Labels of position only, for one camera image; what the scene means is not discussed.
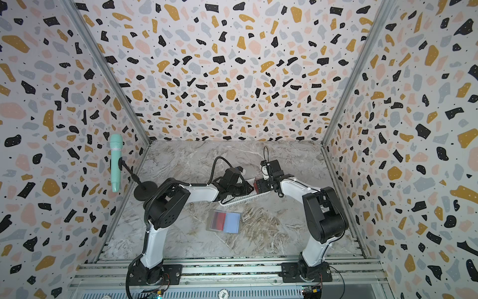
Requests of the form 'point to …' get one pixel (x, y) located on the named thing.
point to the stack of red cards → (259, 184)
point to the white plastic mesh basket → (244, 196)
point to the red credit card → (218, 221)
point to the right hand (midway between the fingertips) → (268, 182)
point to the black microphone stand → (144, 189)
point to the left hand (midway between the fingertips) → (259, 188)
